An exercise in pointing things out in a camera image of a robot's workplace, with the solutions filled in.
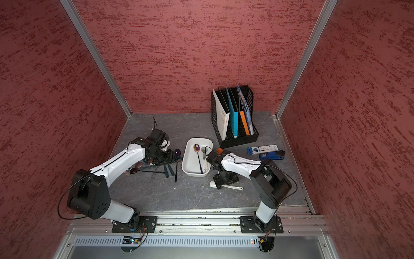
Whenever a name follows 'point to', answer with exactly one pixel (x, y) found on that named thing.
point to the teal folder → (234, 116)
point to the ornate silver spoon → (152, 177)
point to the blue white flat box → (259, 149)
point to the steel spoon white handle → (203, 149)
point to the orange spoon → (219, 150)
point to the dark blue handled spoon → (197, 149)
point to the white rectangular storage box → (194, 162)
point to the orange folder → (246, 128)
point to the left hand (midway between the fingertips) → (171, 164)
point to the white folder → (223, 116)
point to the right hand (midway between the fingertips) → (227, 187)
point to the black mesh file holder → (248, 94)
